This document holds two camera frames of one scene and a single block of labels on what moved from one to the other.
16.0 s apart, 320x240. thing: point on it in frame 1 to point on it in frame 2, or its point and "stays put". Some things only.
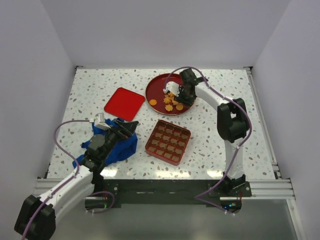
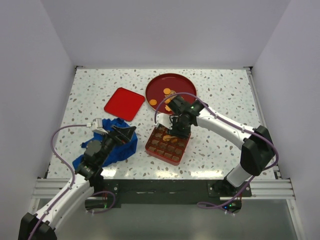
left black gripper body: (113, 136) stays put
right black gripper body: (183, 97) to (180, 128)
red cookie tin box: (168, 142) stays put
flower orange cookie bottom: (168, 107) stays put
